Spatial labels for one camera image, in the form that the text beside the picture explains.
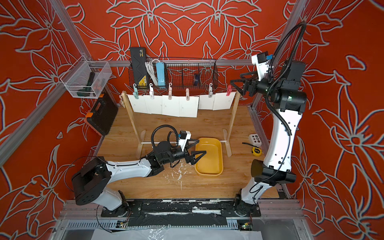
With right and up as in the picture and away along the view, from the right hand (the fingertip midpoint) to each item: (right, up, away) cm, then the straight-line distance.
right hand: (234, 77), depth 58 cm
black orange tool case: (-73, -15, +35) cm, 83 cm away
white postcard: (-18, -11, +14) cm, 26 cm away
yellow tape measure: (+24, -37, +34) cm, 55 cm away
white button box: (+24, -30, +37) cm, 54 cm away
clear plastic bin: (-82, +8, +33) cm, 89 cm away
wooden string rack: (-50, -30, +34) cm, 68 cm away
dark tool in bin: (-75, -1, +23) cm, 78 cm away
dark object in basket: (-13, +9, +35) cm, 38 cm away
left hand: (-12, -30, +12) cm, 34 cm away
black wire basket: (-19, +14, +39) cm, 46 cm away
